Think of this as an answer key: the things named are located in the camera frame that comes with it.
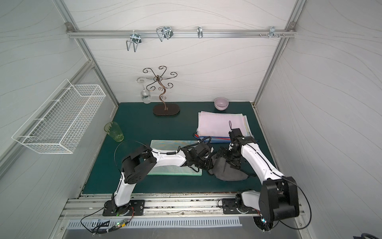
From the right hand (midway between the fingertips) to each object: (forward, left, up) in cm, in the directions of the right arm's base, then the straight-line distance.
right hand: (223, 160), depth 82 cm
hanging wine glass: (+36, +51, +16) cm, 64 cm away
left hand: (-3, +5, -6) cm, 8 cm away
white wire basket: (+3, +80, +26) cm, 84 cm away
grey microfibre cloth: (-4, +1, -5) cm, 6 cm away
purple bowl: (+50, -2, -4) cm, 50 cm away
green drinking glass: (+15, +69, +2) cm, 71 cm away
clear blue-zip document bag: (+19, 0, -9) cm, 21 cm away
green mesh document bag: (+13, +35, -10) cm, 38 cm away
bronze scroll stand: (+41, +44, -5) cm, 60 cm away
